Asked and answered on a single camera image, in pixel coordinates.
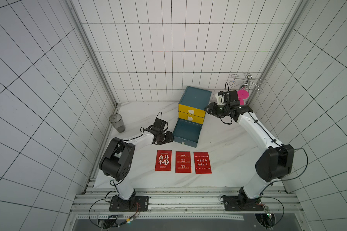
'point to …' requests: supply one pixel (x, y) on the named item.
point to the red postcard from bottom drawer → (202, 162)
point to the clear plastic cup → (115, 119)
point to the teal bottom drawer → (187, 132)
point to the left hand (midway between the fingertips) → (170, 141)
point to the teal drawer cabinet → (192, 105)
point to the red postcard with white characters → (163, 160)
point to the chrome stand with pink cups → (243, 93)
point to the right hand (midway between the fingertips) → (208, 106)
